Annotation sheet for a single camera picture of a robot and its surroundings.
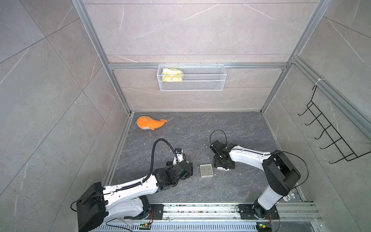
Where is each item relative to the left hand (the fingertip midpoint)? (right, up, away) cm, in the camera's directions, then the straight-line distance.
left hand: (186, 162), depth 80 cm
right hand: (+23, -5, +11) cm, 25 cm away
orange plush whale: (-30, +22, +24) cm, 45 cm away
